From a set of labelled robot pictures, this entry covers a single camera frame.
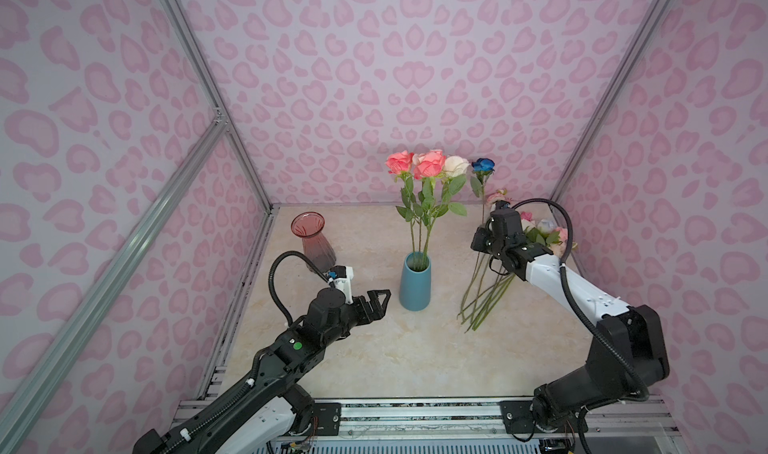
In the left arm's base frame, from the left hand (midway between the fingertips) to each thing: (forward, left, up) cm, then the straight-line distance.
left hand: (381, 292), depth 74 cm
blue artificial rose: (+39, -32, +6) cm, 51 cm away
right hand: (+19, -29, -1) cm, 35 cm away
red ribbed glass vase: (+23, +22, -2) cm, 32 cm away
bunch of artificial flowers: (+8, -30, -20) cm, 37 cm away
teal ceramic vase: (+4, -9, -3) cm, 10 cm away
